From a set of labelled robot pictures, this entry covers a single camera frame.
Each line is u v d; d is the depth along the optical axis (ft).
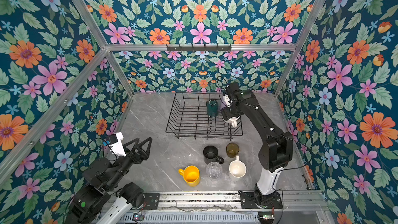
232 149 2.85
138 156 1.85
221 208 2.36
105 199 1.54
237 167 2.56
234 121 2.65
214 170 2.73
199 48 3.05
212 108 3.26
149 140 1.98
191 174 2.65
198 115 3.43
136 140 2.18
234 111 2.45
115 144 1.76
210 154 2.85
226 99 2.57
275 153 1.49
